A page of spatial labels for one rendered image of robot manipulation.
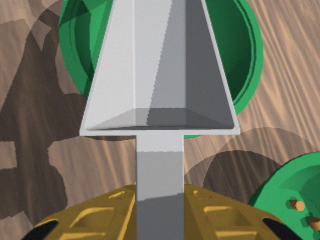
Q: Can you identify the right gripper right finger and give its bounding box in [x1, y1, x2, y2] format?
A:
[184, 184, 285, 240]

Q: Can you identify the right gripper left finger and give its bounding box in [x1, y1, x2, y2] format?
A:
[35, 185, 136, 240]

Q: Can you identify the green bowl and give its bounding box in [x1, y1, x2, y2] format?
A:
[59, 0, 264, 116]
[247, 152, 320, 240]

